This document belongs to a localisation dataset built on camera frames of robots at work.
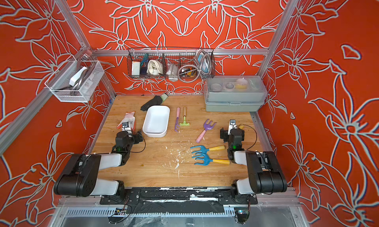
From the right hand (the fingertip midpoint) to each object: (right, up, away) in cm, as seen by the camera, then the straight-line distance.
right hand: (229, 127), depth 92 cm
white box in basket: (-59, +37, -2) cm, 70 cm away
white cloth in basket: (-47, +38, -2) cm, 60 cm away
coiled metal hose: (-24, +33, -4) cm, 41 cm away
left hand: (-62, -2, +1) cm, 62 cm away
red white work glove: (-69, +5, +12) cm, 70 cm away
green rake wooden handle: (-29, +7, +15) cm, 33 cm away
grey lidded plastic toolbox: (+6, +22, +9) cm, 25 cm away
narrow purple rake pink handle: (-34, 0, +8) cm, 35 cm away
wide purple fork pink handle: (-13, -1, +7) cm, 15 cm away
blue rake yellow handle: (-16, -14, -2) cm, 22 cm away
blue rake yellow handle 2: (-16, -18, -8) cm, 26 cm away
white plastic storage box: (-49, +3, +12) cm, 51 cm away
